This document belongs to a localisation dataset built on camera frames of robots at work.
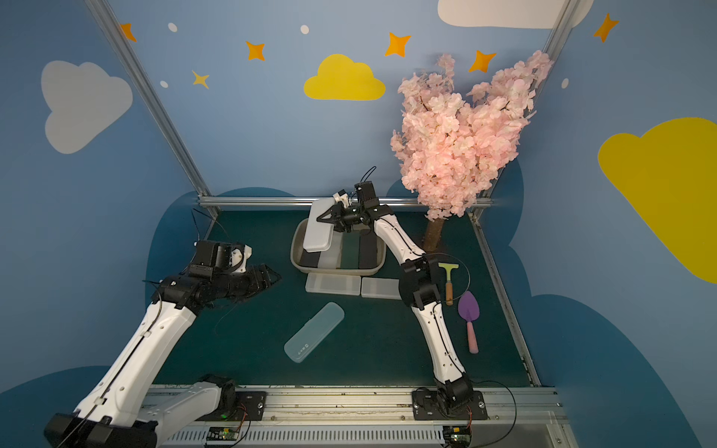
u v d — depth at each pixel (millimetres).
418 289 660
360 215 818
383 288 984
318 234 900
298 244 1072
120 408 382
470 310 931
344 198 931
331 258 1042
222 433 718
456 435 731
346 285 981
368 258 1048
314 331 880
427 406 746
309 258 1044
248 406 743
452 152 640
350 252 1062
